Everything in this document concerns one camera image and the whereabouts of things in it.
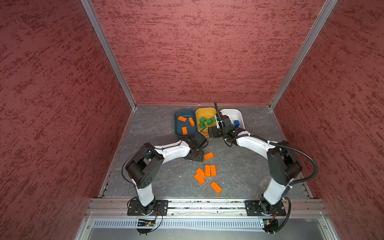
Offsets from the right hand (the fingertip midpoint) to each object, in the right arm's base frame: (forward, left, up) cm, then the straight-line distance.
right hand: (214, 131), depth 94 cm
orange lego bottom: (-31, +2, -10) cm, 33 cm away
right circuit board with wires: (-49, -24, -12) cm, 56 cm away
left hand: (-15, +13, -8) cm, 21 cm away
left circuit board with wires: (-46, +40, -13) cm, 62 cm away
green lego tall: (+11, +7, -7) cm, 15 cm away
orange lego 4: (-13, +4, -9) cm, 16 cm away
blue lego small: (+11, -18, -7) cm, 22 cm away
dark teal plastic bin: (+24, +18, -8) cm, 31 cm away
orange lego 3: (+14, +15, -6) cm, 22 cm away
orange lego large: (-25, +10, -10) cm, 28 cm away
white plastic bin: (+20, -18, -8) cm, 28 cm away
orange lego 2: (+18, +22, -8) cm, 30 cm away
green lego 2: (+14, +2, -7) cm, 15 cm away
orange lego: (+6, +20, -7) cm, 22 cm away
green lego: (+15, +6, -7) cm, 18 cm away
